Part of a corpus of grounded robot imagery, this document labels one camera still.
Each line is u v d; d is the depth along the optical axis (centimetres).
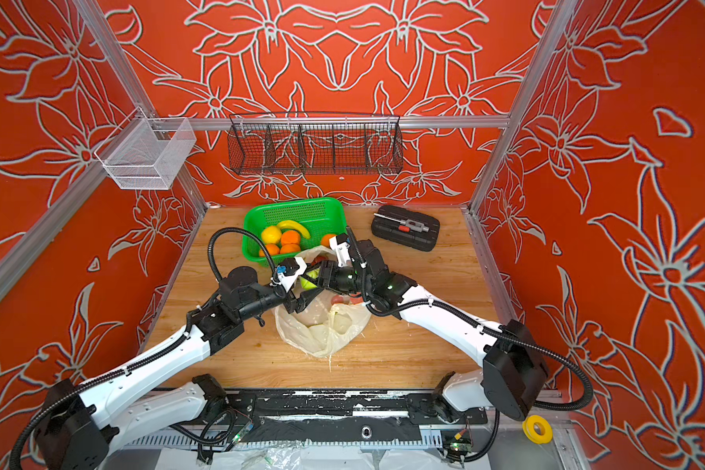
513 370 40
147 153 92
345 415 73
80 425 38
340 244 70
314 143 99
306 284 68
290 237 107
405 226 104
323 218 114
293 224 110
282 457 67
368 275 57
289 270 59
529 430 70
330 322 81
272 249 100
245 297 55
